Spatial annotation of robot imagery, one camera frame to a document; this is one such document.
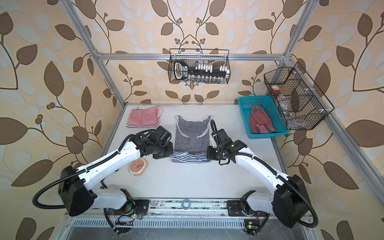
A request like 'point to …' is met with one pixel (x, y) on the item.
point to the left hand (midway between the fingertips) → (174, 151)
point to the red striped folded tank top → (143, 118)
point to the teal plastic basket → (269, 105)
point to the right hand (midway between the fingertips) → (207, 156)
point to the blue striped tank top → (191, 141)
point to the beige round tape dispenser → (138, 166)
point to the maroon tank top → (260, 121)
